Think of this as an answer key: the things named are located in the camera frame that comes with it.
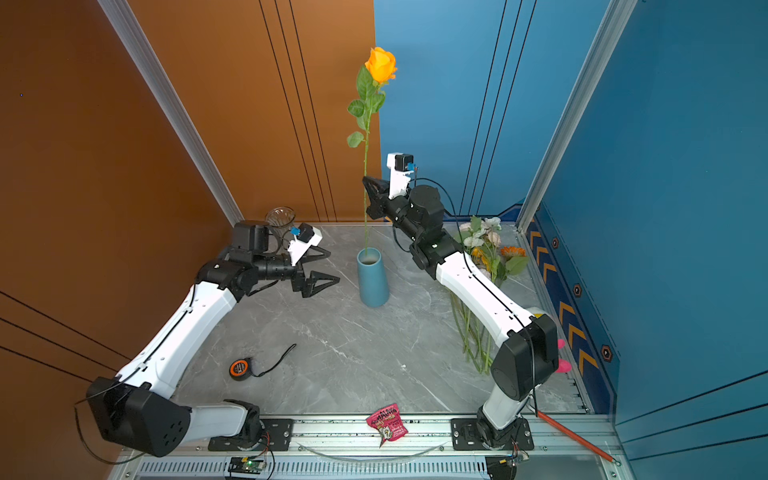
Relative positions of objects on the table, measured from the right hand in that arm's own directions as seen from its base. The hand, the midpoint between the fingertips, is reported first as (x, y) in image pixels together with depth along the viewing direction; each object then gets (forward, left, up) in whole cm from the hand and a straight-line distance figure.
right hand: (362, 178), depth 68 cm
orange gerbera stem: (+8, -48, -41) cm, 64 cm away
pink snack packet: (-41, -5, -44) cm, 60 cm away
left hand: (-12, +8, -16) cm, 22 cm away
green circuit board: (-49, +29, -46) cm, 73 cm away
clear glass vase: (+14, +31, -26) cm, 43 cm away
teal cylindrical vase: (-7, 0, -32) cm, 32 cm away
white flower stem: (+19, -39, -38) cm, 58 cm away
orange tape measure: (-29, +36, -41) cm, 62 cm away
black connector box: (-50, -32, -46) cm, 75 cm away
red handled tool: (-41, -48, -46) cm, 78 cm away
